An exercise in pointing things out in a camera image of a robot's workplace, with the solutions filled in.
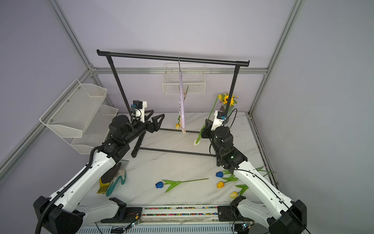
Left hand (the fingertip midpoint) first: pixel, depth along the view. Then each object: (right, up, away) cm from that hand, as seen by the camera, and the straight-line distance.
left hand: (157, 115), depth 69 cm
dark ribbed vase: (+41, +9, +44) cm, 61 cm away
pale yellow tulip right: (+40, -44, +10) cm, 60 cm away
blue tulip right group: (+38, -36, +18) cm, 55 cm away
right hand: (+24, -4, +4) cm, 25 cm away
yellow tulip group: (+7, -5, +29) cm, 30 cm away
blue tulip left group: (-2, -39, +13) cm, 41 cm away
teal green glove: (-26, -34, +17) cm, 46 cm away
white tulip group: (+19, -14, +6) cm, 25 cm away
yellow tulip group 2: (+33, -39, +13) cm, 53 cm away
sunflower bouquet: (+38, +12, +24) cm, 47 cm away
